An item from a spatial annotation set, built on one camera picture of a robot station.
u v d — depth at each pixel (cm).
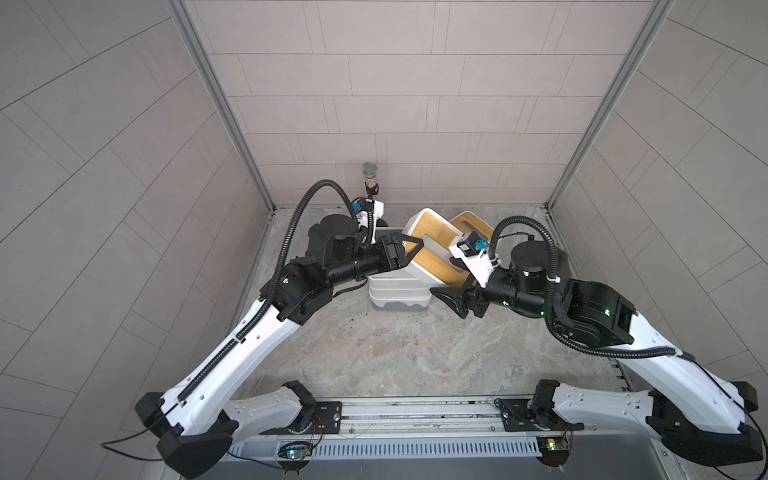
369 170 89
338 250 43
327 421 71
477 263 46
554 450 68
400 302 84
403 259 52
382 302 84
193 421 35
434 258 58
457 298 48
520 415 71
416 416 72
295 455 65
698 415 38
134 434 35
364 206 54
